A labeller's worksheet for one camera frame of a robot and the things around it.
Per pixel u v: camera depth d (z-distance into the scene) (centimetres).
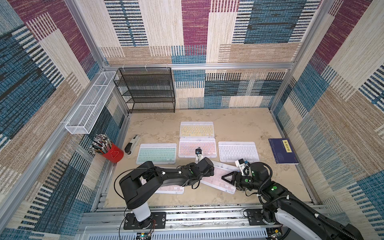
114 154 88
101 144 82
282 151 97
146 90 109
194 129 108
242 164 77
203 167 69
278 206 58
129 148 95
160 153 97
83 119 71
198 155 80
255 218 73
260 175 64
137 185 47
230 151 97
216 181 81
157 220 73
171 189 83
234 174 73
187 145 99
